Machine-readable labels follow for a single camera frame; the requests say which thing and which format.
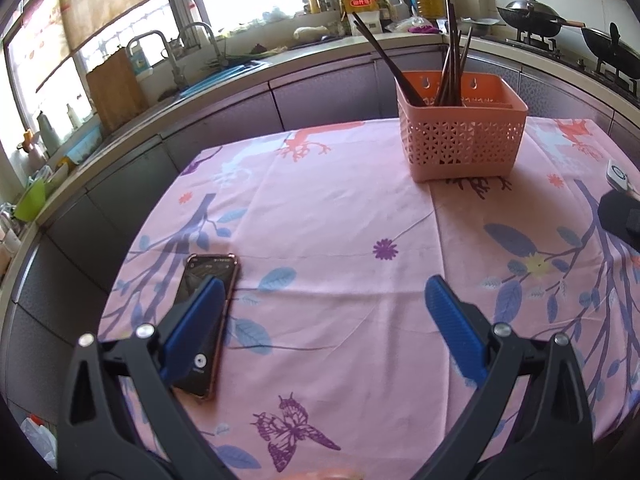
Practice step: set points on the clear plastic bag with purple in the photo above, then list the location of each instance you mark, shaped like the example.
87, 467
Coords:
412, 25

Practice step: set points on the orange plastic utensil basket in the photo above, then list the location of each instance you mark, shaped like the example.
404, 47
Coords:
460, 140

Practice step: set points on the black smartphone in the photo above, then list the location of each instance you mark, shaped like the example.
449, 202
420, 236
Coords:
200, 272

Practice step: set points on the pink floral tablecloth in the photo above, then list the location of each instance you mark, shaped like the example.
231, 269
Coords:
325, 220

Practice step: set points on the wooden cutting board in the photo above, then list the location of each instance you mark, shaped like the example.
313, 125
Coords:
117, 90

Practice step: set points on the printed window blind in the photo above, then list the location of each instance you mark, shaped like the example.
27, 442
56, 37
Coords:
100, 20

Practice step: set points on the kitchen sink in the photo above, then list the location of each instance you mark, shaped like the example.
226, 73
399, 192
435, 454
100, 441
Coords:
220, 77

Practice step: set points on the white plastic jug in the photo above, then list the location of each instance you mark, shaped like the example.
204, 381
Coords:
395, 5

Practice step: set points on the group of brown wooden chopsticks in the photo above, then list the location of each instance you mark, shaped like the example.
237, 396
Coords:
452, 60

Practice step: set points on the metal faucet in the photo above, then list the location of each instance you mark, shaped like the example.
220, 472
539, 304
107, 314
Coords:
207, 35
170, 52

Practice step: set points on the gas stove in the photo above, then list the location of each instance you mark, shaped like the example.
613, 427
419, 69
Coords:
575, 55

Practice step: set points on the white plastic bag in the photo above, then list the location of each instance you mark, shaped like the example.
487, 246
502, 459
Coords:
40, 442

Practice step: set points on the small white square device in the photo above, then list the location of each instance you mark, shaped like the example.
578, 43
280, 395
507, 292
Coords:
617, 176

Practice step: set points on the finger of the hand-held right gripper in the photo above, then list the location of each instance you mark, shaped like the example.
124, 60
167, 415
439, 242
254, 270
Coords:
617, 215

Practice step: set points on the white detergent bottle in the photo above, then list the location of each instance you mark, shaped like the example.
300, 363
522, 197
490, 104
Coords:
197, 22

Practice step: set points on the tall white bottle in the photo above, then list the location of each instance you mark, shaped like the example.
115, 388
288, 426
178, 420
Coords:
48, 132

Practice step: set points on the green bowl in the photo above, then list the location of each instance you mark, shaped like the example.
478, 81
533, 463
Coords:
30, 202

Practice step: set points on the orange and white carton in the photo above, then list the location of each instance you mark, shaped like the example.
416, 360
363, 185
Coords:
362, 17

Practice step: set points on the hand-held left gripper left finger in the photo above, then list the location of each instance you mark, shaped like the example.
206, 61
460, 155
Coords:
192, 335

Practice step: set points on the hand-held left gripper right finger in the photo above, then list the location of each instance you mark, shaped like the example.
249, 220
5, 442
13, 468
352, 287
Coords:
457, 335

